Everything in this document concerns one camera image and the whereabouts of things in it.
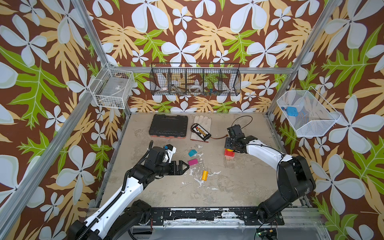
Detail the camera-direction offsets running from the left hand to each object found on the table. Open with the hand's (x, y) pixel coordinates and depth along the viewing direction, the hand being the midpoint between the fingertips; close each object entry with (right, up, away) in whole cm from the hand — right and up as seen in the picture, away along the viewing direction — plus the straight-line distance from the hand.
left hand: (182, 165), depth 76 cm
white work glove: (+15, +24, +37) cm, 47 cm away
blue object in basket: (+64, +30, +12) cm, 72 cm away
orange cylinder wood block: (+12, -9, +12) cm, 19 cm away
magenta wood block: (+6, -3, +18) cm, 19 cm away
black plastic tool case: (-11, +20, +29) cm, 37 cm away
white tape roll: (+7, +46, +23) cm, 52 cm away
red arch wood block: (+27, +5, +13) cm, 31 cm away
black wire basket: (+7, +52, +21) cm, 56 cm away
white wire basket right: (+70, +28, +6) cm, 76 cm away
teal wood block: (+5, +3, +21) cm, 21 cm away
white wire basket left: (-42, +43, +10) cm, 61 cm away
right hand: (+28, +10, +17) cm, 34 cm away
